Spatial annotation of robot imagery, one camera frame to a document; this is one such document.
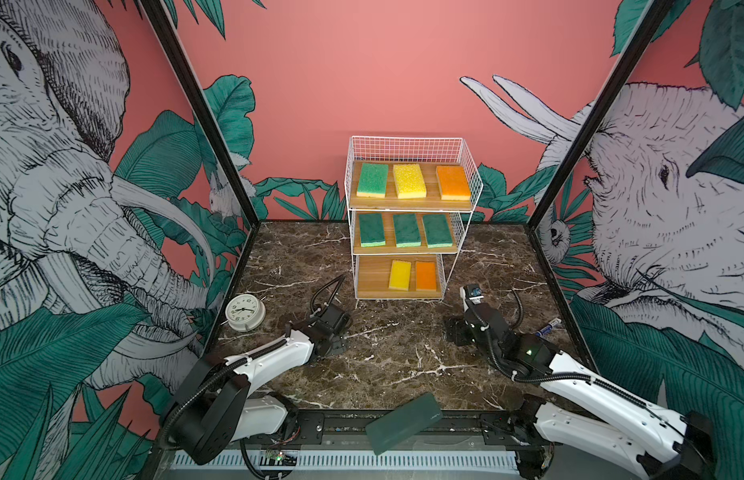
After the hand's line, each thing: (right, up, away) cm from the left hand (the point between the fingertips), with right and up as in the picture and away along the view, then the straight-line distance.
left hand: (331, 341), depth 88 cm
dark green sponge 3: (+31, +33, -5) cm, 46 cm away
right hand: (+34, +11, -11) cm, 37 cm away
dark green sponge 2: (+22, +33, -5) cm, 40 cm away
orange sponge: (+31, +19, +13) cm, 38 cm away
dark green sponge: (+12, +33, -4) cm, 35 cm away
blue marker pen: (+68, +4, +4) cm, 69 cm away
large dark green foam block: (+20, -16, -15) cm, 30 cm away
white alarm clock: (-27, +8, +3) cm, 29 cm away
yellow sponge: (+21, +19, +14) cm, 31 cm away
